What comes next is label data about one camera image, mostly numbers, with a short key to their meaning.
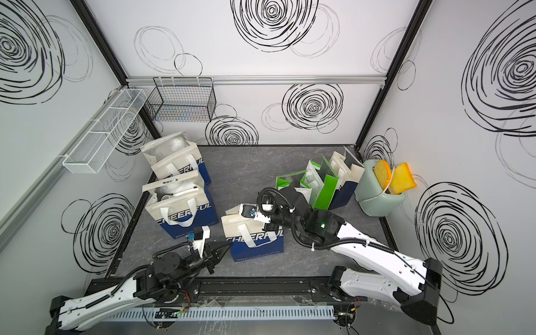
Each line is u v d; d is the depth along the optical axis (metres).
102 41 0.79
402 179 0.82
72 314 0.53
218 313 0.96
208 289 0.75
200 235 0.62
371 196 0.84
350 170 0.75
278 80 1.89
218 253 0.66
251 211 0.52
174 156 0.82
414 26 0.75
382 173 0.83
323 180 0.73
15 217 0.51
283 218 0.55
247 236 0.67
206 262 0.62
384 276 0.42
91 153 0.72
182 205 0.72
